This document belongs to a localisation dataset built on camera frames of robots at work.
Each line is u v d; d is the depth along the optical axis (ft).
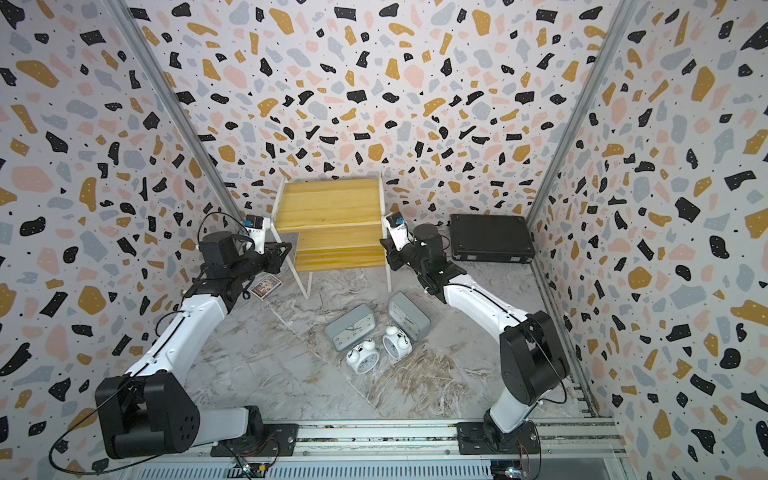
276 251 2.39
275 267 2.40
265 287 3.32
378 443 2.46
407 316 2.89
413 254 2.33
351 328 2.85
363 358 2.62
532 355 1.50
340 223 2.56
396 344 2.69
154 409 1.32
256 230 2.30
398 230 2.33
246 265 2.26
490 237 4.03
